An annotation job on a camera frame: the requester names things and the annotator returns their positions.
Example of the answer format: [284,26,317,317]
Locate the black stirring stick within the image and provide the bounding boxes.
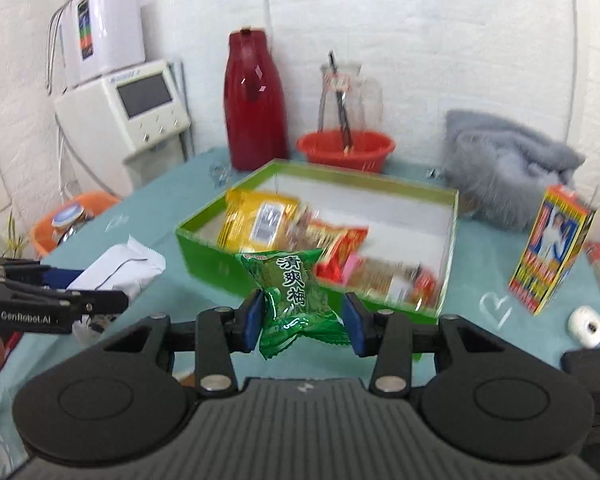
[327,50,353,153]

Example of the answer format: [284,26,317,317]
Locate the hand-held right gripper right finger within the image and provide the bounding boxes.
[343,292,506,395]

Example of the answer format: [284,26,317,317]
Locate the white round device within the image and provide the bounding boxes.
[567,306,600,348]

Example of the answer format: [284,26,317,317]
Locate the colourful printed carton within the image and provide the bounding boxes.
[508,185,597,316]

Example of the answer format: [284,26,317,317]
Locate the orange plastic basin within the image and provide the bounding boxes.
[30,191,122,259]

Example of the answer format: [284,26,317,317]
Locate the green plum snack packet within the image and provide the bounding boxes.
[235,249,346,361]

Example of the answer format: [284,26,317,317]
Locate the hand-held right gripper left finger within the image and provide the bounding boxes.
[102,290,266,393]

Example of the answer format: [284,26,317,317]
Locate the green cardboard box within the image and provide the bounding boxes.
[175,158,460,325]

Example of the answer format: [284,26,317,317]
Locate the grey fluffy towel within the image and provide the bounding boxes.
[440,109,586,233]

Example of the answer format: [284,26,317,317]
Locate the grey flexible metal hose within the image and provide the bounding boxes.
[47,5,68,96]

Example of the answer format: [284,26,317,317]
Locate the teal printed tablecloth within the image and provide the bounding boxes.
[0,147,600,461]

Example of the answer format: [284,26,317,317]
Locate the red plastic basin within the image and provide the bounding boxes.
[296,130,397,174]

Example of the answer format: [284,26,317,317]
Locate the white snack packet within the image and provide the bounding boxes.
[66,234,167,306]

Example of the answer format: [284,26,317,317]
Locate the red snack packet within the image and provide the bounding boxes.
[310,220,370,286]

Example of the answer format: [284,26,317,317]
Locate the white appliance with screen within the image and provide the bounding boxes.
[54,58,193,196]

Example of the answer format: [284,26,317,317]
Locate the clear glass pitcher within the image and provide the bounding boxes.
[317,62,385,133]

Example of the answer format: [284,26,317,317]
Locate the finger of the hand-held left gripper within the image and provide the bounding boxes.
[0,256,83,293]
[0,280,131,317]

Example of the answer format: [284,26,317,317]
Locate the maroon snack packet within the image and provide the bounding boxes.
[352,255,441,311]

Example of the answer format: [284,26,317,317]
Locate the yellow snack packet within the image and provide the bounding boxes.
[217,189,301,253]

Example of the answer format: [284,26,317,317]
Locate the white blue bowl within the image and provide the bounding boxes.
[51,203,88,233]

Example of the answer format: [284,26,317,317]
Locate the white wall water purifier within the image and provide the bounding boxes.
[60,0,146,86]

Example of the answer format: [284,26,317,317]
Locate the red thermos jug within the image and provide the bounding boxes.
[223,28,289,172]

